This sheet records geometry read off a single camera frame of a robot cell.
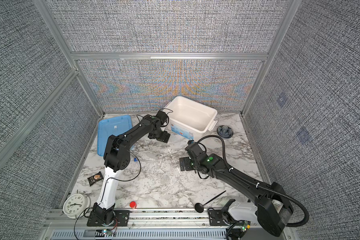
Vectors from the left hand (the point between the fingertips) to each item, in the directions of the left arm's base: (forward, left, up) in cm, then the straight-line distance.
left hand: (162, 139), depth 99 cm
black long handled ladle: (-41, -19, -3) cm, 46 cm away
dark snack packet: (-23, +38, -3) cm, 45 cm away
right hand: (-20, -15, +6) cm, 26 cm away
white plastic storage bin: (+17, -21, +1) cm, 27 cm away
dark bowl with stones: (+6, -44, -1) cm, 44 cm away
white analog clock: (-38, +42, -1) cm, 57 cm away
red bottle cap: (-38, +14, -3) cm, 41 cm away
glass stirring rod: (-14, -8, -5) cm, 17 cm away
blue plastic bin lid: (+17, +35, -4) cm, 39 cm away
